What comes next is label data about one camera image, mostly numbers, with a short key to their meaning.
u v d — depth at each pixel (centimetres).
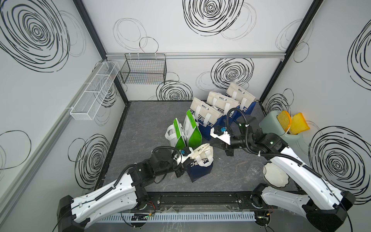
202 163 68
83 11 72
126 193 48
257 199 64
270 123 89
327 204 37
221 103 89
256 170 83
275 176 79
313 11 73
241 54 193
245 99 90
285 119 83
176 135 73
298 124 82
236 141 56
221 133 53
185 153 57
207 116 83
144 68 145
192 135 79
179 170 60
